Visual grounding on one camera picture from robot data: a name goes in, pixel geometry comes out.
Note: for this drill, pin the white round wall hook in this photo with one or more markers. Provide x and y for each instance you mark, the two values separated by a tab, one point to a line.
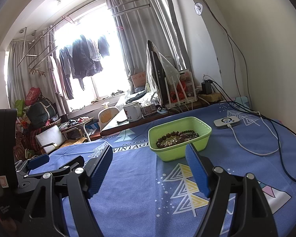
198	8

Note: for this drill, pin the grey curtain left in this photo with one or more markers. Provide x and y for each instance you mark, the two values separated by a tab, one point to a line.
31	65

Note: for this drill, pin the white small device box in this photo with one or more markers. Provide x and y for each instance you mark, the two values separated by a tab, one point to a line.
226	122

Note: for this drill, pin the green plastic tray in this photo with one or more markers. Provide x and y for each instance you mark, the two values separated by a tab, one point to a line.
170	139

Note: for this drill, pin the black duffel bag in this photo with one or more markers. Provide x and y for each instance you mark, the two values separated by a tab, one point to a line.
40	112

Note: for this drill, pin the red plastic bag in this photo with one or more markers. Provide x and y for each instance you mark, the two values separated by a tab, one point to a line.
32	96

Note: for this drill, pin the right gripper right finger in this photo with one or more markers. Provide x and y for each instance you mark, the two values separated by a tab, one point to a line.
252	215

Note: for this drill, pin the white enamel mug red star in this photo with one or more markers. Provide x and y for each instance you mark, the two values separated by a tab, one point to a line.
133	111

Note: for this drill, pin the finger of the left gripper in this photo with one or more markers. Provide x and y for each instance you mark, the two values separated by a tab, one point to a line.
38	161

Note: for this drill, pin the grey curtain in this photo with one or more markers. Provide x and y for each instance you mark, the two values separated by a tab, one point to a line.
137	22
31	65

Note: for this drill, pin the white wifi router antennas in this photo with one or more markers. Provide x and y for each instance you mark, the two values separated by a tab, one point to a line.
180	91

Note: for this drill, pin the cardboard box by window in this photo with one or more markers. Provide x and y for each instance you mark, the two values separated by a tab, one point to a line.
139	79

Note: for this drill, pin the clear plastic bag jar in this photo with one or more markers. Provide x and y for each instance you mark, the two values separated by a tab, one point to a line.
148	109

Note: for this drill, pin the dark wooden desk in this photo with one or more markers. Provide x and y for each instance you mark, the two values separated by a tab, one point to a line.
120	121

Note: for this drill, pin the blue printed tablecloth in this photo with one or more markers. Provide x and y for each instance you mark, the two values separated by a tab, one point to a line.
142	195

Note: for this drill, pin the grey curtain right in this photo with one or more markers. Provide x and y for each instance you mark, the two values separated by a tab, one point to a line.
137	22

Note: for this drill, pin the black monitor with cloth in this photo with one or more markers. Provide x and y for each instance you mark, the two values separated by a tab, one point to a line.
161	76

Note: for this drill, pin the small cluttered side table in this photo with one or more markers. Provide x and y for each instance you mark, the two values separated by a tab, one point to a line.
79	124

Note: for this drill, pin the hanging dark clothes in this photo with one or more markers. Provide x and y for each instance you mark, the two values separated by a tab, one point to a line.
78	60

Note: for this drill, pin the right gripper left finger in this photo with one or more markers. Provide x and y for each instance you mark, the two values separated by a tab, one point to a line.
79	181

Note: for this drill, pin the black power adapter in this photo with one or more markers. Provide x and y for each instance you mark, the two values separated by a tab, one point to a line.
206	87

